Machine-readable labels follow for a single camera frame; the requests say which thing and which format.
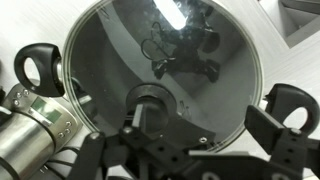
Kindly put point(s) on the stainless steel electric kettle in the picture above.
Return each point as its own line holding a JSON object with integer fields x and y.
{"x": 23, "y": 143}

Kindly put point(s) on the stainless steel sink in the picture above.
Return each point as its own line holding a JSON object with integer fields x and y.
{"x": 300, "y": 33}

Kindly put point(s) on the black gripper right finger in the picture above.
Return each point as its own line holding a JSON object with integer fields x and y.
{"x": 263, "y": 128}

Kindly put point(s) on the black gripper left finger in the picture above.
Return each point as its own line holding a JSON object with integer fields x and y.
{"x": 137, "y": 116}

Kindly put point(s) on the glass lid with black knob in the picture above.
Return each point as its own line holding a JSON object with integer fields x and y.
{"x": 100, "y": 66}

